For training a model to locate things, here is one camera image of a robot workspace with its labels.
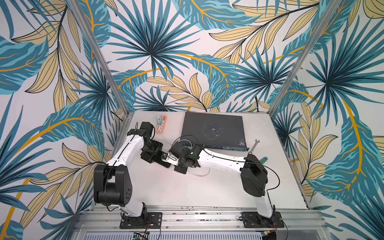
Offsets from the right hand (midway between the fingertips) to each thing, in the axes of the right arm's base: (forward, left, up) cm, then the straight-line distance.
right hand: (169, 175), depth 80 cm
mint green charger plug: (+42, +11, -3) cm, 43 cm away
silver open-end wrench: (+25, -58, -8) cm, 63 cm away
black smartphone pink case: (+4, +5, +11) cm, 13 cm away
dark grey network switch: (+31, -28, -4) cm, 43 cm away
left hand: (+11, +6, +3) cm, 13 cm away
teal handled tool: (+11, -58, -8) cm, 59 cm away
